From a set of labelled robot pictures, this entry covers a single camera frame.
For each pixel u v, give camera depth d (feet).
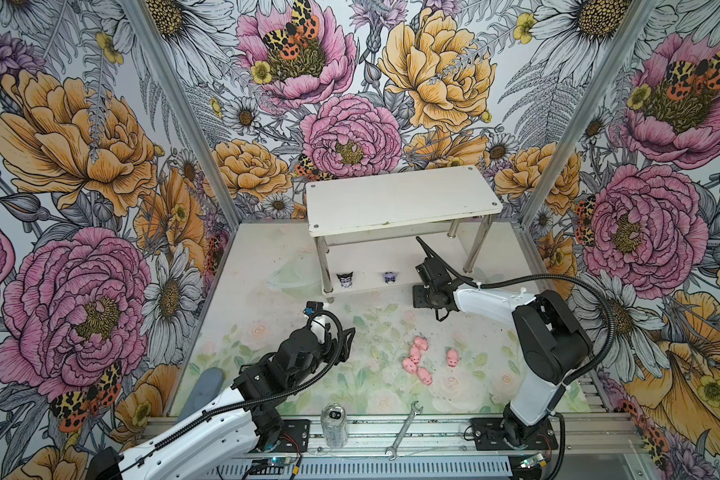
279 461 2.33
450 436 2.50
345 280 3.00
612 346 1.53
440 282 2.48
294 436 2.43
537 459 2.34
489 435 2.41
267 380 1.88
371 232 3.89
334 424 2.12
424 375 2.72
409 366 2.73
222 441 1.89
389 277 3.09
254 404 1.72
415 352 2.85
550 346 1.59
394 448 2.39
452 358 2.79
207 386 2.67
